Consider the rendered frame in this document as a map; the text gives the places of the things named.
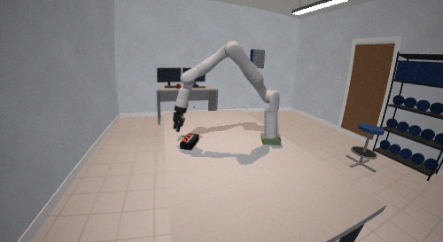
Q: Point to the black power strip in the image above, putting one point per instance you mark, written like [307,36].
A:
[189,141]

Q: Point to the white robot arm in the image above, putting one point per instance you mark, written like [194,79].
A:
[234,51]

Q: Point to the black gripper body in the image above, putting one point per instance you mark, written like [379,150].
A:
[180,111]

